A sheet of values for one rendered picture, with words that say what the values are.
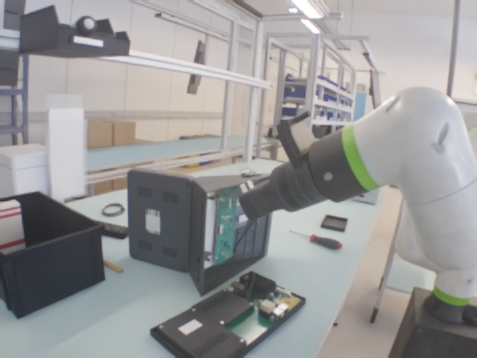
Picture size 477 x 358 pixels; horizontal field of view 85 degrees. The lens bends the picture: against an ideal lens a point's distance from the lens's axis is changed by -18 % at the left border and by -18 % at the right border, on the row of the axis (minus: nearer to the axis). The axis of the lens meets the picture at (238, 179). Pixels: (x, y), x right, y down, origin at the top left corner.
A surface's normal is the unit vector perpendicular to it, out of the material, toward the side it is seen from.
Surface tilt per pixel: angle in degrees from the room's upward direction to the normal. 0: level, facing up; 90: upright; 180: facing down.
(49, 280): 90
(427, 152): 99
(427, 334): 90
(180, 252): 90
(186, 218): 90
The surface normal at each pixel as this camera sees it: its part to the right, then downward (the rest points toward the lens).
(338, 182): -0.40, 0.57
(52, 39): -0.51, 0.15
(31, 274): 0.85, 0.19
